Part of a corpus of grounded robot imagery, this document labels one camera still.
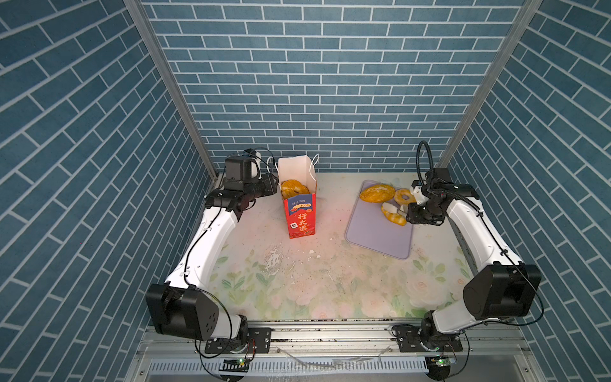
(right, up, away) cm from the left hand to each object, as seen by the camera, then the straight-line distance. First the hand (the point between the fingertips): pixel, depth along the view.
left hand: (275, 178), depth 78 cm
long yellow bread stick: (+48, -16, +23) cm, 56 cm away
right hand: (+48, -12, +5) cm, 50 cm away
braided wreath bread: (+3, -3, +17) cm, 18 cm away
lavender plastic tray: (+37, -20, +25) cm, 49 cm away
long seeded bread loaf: (+41, -5, +29) cm, 51 cm away
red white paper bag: (+6, +1, +23) cm, 24 cm away
